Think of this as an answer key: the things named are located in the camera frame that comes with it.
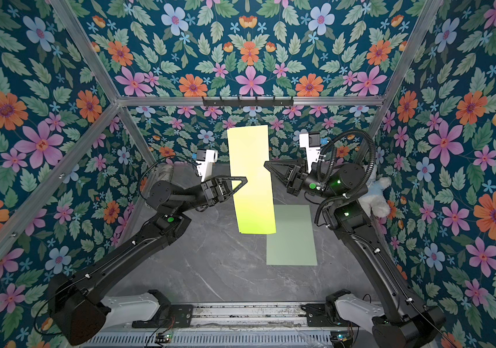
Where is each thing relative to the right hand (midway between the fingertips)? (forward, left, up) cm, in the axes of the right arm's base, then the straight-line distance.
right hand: (268, 164), depth 51 cm
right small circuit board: (-28, -25, -54) cm, 66 cm away
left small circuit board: (-31, +35, -52) cm, 69 cm away
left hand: (-4, +6, -4) cm, 8 cm away
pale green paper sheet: (+3, -10, -50) cm, 51 cm away
